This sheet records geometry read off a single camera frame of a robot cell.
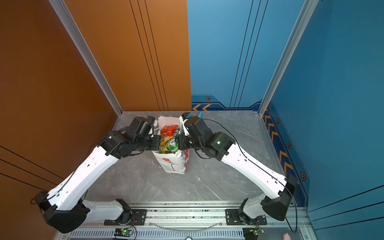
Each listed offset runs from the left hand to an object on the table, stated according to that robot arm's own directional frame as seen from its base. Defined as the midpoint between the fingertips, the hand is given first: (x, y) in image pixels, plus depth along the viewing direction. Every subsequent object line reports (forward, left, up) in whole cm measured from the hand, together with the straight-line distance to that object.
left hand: (162, 140), depth 71 cm
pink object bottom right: (-35, -57, -25) cm, 71 cm away
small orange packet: (+2, -1, -1) cm, 2 cm away
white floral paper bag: (-9, -6, -5) cm, 12 cm away
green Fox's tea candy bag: (-3, -4, -1) cm, 5 cm away
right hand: (-2, -7, +4) cm, 8 cm away
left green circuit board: (-34, +18, -29) cm, 48 cm away
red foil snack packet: (+6, -2, 0) cm, 6 cm away
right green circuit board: (-33, -43, -28) cm, 61 cm away
